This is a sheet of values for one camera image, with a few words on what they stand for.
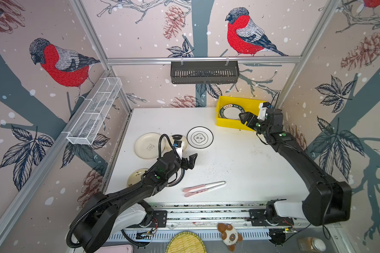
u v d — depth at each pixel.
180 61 0.90
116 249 0.65
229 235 0.67
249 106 1.18
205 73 1.05
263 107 0.73
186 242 0.67
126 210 0.49
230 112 1.18
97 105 0.82
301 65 0.95
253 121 0.72
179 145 0.72
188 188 0.81
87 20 0.75
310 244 0.60
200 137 1.04
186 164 0.73
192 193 0.80
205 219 0.75
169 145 0.70
